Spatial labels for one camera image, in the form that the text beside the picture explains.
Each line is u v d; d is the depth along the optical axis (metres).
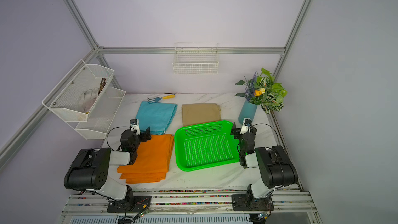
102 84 0.81
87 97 0.78
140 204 0.73
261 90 0.74
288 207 0.75
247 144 0.69
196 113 1.08
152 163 0.86
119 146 0.72
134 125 0.82
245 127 0.78
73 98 0.77
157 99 1.18
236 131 0.82
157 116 1.05
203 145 0.93
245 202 0.73
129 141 0.72
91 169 0.46
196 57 0.94
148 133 0.88
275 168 0.46
